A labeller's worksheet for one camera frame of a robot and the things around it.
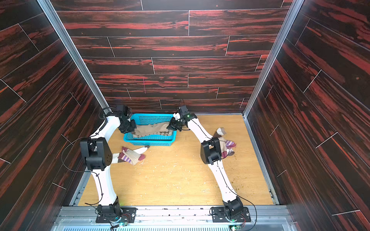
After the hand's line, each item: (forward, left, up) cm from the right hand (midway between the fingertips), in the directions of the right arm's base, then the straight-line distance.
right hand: (169, 126), depth 103 cm
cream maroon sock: (-24, +22, -3) cm, 33 cm away
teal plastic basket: (-14, +4, +2) cm, 15 cm away
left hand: (-4, +23, +2) cm, 24 cm away
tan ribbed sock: (0, +14, -3) cm, 14 cm away
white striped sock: (+2, -38, -7) cm, 39 cm away
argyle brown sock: (-3, 0, -5) cm, 5 cm away
